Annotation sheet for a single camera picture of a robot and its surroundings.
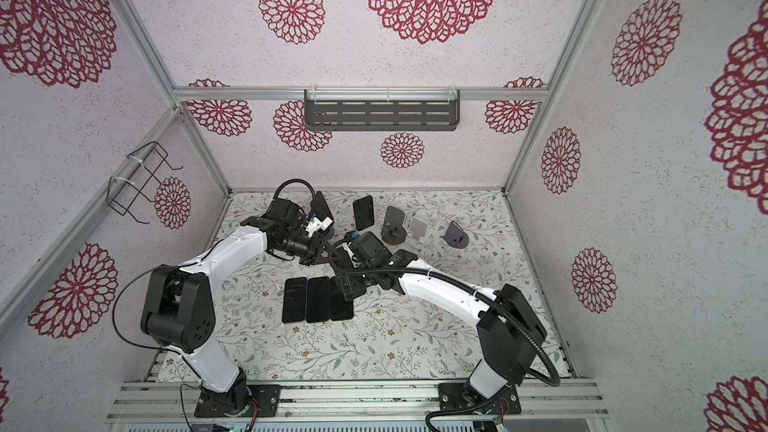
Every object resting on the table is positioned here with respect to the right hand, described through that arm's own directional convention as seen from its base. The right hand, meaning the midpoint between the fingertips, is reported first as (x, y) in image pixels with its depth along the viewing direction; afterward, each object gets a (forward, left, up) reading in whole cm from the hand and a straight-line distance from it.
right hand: (346, 272), depth 81 cm
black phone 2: (+29, -2, -8) cm, 30 cm away
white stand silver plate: (+21, -20, -9) cm, 31 cm away
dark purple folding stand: (+22, -34, -12) cm, 42 cm away
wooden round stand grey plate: (+20, -13, -9) cm, 26 cm away
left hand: (+2, +2, +2) cm, 4 cm away
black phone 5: (-4, +5, -13) cm, 14 cm away
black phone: (+25, +12, -2) cm, 28 cm away
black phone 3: (-4, +17, -14) cm, 22 cm away
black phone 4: (-1, +11, -16) cm, 20 cm away
